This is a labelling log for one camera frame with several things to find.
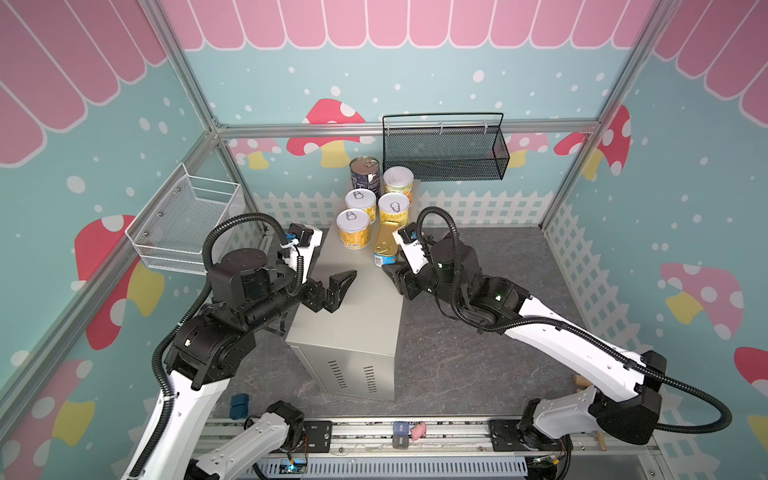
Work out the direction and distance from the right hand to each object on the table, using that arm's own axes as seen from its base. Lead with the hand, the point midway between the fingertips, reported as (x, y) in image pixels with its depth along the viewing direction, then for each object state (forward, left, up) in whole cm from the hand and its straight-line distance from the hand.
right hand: (392, 259), depth 65 cm
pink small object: (-28, -6, -34) cm, 44 cm away
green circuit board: (-35, +25, -37) cm, 57 cm away
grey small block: (-29, -2, -34) cm, 45 cm away
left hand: (-6, +11, +4) cm, 13 cm away
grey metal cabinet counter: (-19, +7, -3) cm, 21 cm away
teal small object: (-22, +41, -35) cm, 58 cm away
